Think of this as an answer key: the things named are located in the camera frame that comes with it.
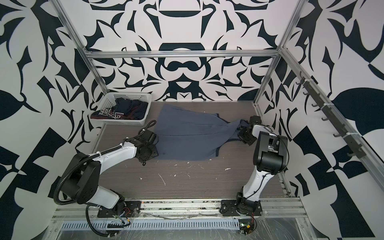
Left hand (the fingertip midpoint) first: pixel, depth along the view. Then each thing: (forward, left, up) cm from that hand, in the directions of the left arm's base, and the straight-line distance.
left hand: (154, 152), depth 90 cm
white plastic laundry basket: (+40, +38, +4) cm, 55 cm away
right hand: (+10, -56, -1) cm, 57 cm away
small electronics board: (-37, -47, -4) cm, 60 cm away
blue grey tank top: (+15, -18, -4) cm, 24 cm away
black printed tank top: (+30, +24, +6) cm, 38 cm away
